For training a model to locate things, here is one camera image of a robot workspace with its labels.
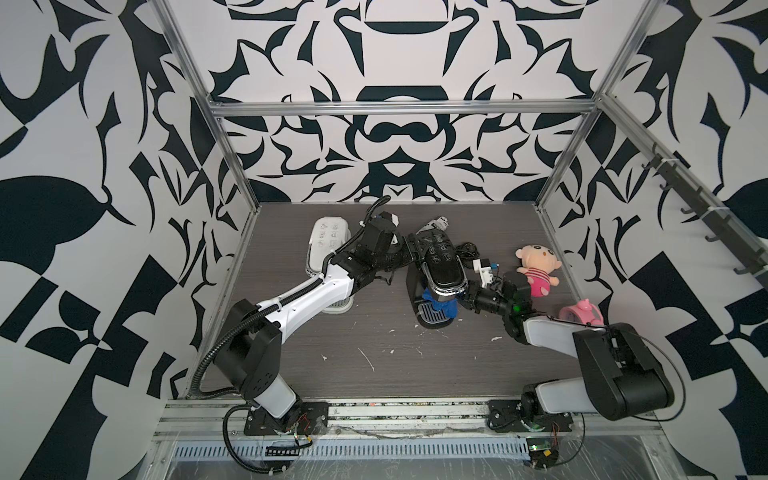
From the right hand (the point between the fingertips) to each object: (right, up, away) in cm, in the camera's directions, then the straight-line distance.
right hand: (447, 285), depth 85 cm
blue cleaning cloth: (+1, -6, 0) cm, 6 cm away
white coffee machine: (-33, +14, -4) cm, 36 cm away
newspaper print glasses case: (+3, +18, +26) cm, 32 cm away
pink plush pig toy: (+31, +5, +11) cm, 34 cm away
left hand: (-8, +12, -5) cm, 15 cm away
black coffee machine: (-5, +3, -12) cm, 13 cm away
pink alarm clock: (+36, -7, -3) cm, 37 cm away
